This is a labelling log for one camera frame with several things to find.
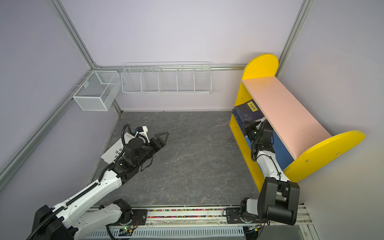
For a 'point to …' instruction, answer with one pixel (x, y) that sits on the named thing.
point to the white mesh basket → (98, 90)
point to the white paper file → (113, 152)
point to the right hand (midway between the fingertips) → (244, 120)
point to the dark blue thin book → (246, 112)
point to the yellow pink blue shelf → (302, 147)
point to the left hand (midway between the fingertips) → (167, 137)
